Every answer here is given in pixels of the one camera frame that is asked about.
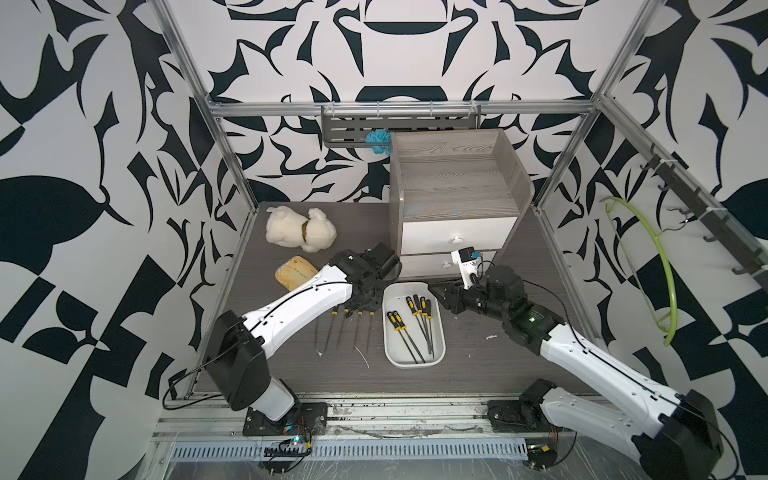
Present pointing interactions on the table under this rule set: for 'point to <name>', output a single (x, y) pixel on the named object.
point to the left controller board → (286, 451)
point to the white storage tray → (414, 331)
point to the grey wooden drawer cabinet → (452, 189)
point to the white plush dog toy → (289, 229)
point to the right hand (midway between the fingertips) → (432, 281)
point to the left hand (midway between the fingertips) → (365, 295)
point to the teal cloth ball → (379, 140)
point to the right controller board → (542, 453)
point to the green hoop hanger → (674, 311)
